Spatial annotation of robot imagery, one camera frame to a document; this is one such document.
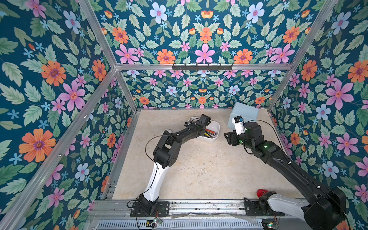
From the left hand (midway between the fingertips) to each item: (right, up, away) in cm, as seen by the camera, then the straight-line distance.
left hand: (207, 123), depth 103 cm
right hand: (+11, -4, -24) cm, 26 cm away
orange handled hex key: (+3, -6, +1) cm, 7 cm away
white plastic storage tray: (+5, -2, +3) cm, 6 cm away
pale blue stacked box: (+28, +7, -5) cm, 30 cm away
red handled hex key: (+1, -8, 0) cm, 8 cm away
